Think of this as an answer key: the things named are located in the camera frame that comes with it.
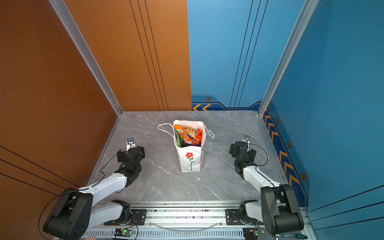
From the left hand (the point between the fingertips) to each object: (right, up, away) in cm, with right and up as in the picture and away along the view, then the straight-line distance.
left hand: (129, 147), depth 87 cm
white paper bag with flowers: (+36, -4, -11) cm, 38 cm away
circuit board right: (+65, -38, -17) cm, 78 cm away
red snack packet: (+41, +7, -6) cm, 42 cm away
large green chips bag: (+29, +6, -6) cm, 31 cm away
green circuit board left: (+3, -38, -16) cm, 42 cm away
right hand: (+66, 0, +3) cm, 67 cm away
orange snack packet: (+37, +8, -6) cm, 38 cm away
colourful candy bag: (+32, +8, -5) cm, 33 cm away
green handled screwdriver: (+86, -37, -20) cm, 96 cm away
